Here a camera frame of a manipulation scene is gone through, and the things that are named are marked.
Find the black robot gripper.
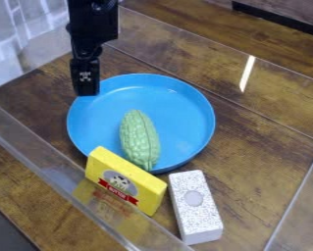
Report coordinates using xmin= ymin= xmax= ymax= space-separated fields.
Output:
xmin=67 ymin=0 xmax=119 ymax=96

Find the green bitter gourd toy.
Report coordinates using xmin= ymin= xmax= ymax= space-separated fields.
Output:
xmin=119 ymin=110 xmax=159 ymax=172

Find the blue round plastic tray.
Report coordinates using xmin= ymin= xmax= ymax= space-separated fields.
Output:
xmin=66 ymin=74 xmax=217 ymax=174

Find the yellow butter block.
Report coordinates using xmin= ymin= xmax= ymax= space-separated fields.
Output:
xmin=86 ymin=147 xmax=167 ymax=216

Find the white speckled stone block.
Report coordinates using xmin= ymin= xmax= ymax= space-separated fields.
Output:
xmin=169 ymin=170 xmax=224 ymax=245

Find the dark baseboard strip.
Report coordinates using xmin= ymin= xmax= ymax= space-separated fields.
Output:
xmin=232 ymin=0 xmax=313 ymax=35

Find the clear acrylic front wall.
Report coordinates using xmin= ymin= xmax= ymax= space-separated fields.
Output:
xmin=0 ymin=107 xmax=194 ymax=251

